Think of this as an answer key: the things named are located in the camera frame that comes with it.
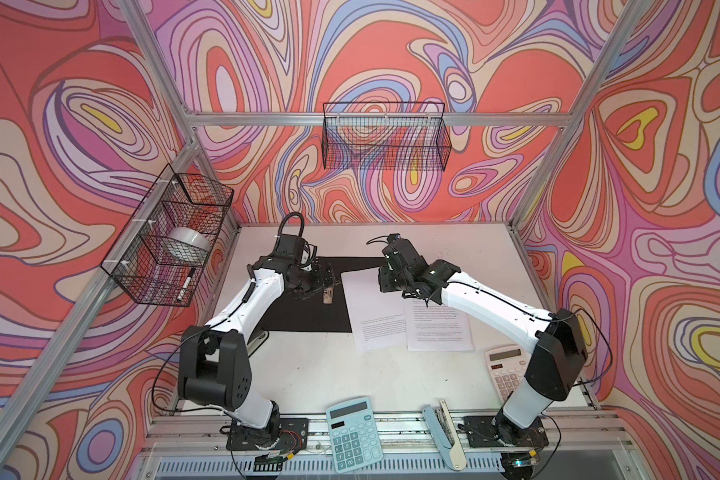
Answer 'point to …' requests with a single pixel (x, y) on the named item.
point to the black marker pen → (182, 290)
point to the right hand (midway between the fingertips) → (386, 282)
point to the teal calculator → (353, 434)
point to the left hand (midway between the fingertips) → (331, 283)
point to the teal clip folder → (312, 315)
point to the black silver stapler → (256, 340)
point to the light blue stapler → (445, 435)
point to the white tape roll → (190, 235)
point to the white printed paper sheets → (436, 328)
